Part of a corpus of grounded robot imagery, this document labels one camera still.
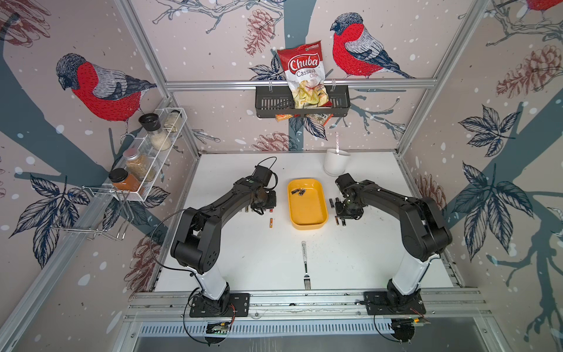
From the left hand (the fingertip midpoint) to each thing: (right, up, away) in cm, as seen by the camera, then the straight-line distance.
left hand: (275, 199), depth 92 cm
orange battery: (-2, -11, +3) cm, 12 cm away
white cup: (+29, +16, +13) cm, 35 cm away
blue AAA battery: (+26, -4, +10) cm, 28 cm away
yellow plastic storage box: (+15, -7, +7) cm, 18 cm away
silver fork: (+12, -28, -12) cm, 33 cm away
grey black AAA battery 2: (+9, +2, +12) cm, 15 cm away
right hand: (+29, -7, +3) cm, 30 cm away
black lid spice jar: (-42, +24, -15) cm, 50 cm away
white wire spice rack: (-39, +29, -10) cm, 50 cm away
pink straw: (+30, +26, +16) cm, 43 cm away
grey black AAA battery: (+12, +2, +12) cm, 17 cm away
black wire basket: (-2, +43, +4) cm, 44 cm away
